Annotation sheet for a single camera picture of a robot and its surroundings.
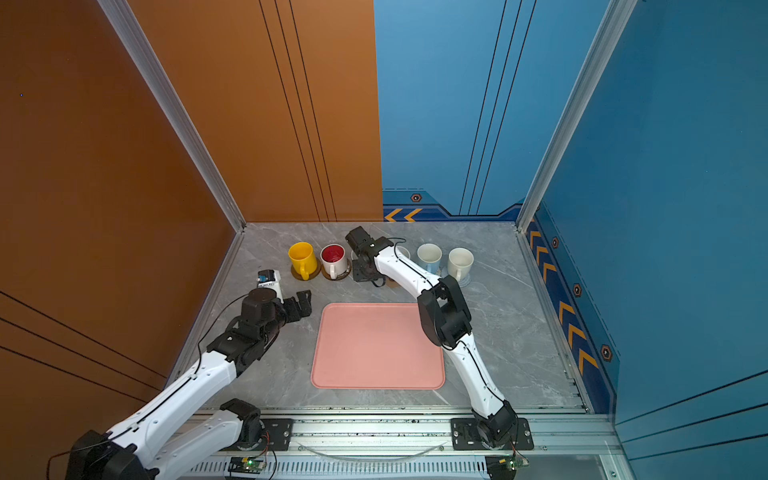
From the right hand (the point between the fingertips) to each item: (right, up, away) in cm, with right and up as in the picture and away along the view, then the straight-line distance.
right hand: (362, 275), depth 99 cm
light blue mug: (+23, +7, +1) cm, 24 cm away
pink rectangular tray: (+5, -21, -9) cm, 23 cm away
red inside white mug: (-10, +5, +3) cm, 11 cm away
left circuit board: (-25, -43, -28) cm, 57 cm away
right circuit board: (+37, -43, -28) cm, 63 cm away
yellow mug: (-19, +5, -2) cm, 20 cm away
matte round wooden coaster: (-18, 0, +4) cm, 18 cm away
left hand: (-16, -3, -16) cm, 23 cm away
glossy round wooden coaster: (-8, -1, +4) cm, 9 cm away
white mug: (+33, +4, -1) cm, 33 cm away
